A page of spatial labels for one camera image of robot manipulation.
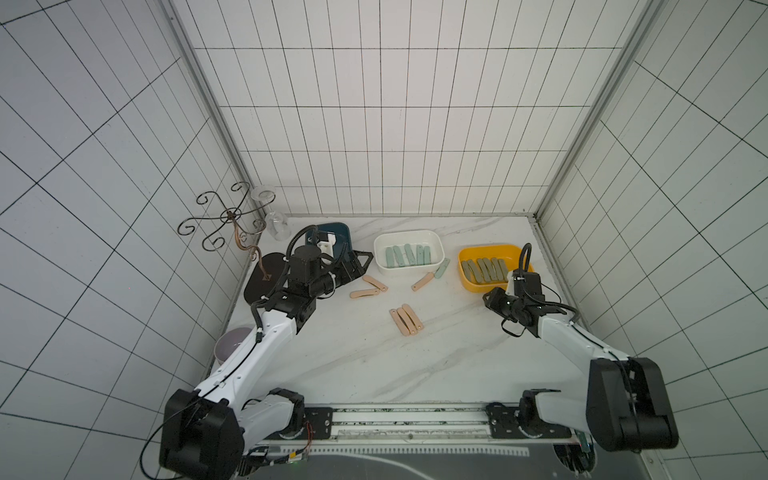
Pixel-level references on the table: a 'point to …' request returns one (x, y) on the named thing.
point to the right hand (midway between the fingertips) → (490, 292)
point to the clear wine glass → (276, 222)
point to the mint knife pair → (392, 255)
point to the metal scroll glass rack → (213, 243)
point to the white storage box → (433, 238)
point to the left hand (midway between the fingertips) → (362, 265)
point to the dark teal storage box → (342, 231)
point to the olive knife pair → (497, 268)
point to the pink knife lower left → (368, 292)
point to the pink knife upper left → (375, 283)
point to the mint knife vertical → (399, 255)
